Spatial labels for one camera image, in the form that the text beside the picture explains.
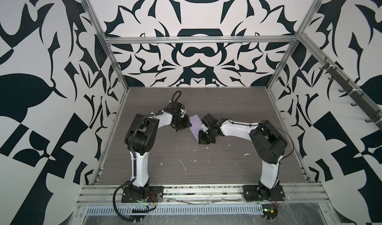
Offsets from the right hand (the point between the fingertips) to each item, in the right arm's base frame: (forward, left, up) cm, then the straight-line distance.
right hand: (198, 141), depth 91 cm
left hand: (+13, +3, +1) cm, 13 cm away
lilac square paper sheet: (+12, +1, +2) cm, 13 cm away
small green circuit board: (-34, -33, -3) cm, 47 cm away
